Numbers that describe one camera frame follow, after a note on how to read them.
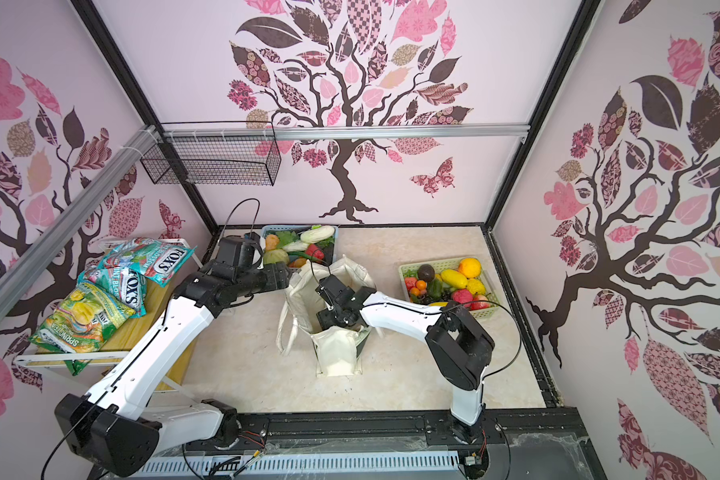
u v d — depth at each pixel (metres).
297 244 1.06
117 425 0.59
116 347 0.55
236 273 0.56
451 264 1.01
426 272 0.97
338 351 0.79
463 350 0.47
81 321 0.53
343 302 0.66
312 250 1.03
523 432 0.74
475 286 0.95
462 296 0.92
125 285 0.59
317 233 1.06
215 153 0.95
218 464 0.73
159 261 0.63
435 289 0.95
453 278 0.97
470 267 0.95
